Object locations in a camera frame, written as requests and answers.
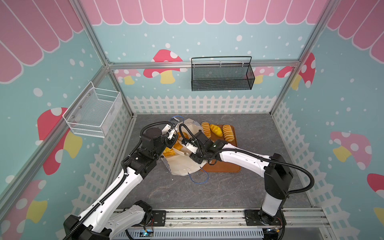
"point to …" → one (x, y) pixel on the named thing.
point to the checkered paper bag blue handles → (180, 163)
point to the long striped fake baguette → (185, 134)
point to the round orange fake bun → (169, 152)
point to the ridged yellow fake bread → (206, 129)
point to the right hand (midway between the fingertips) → (192, 152)
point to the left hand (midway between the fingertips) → (171, 129)
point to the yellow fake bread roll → (228, 133)
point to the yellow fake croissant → (216, 130)
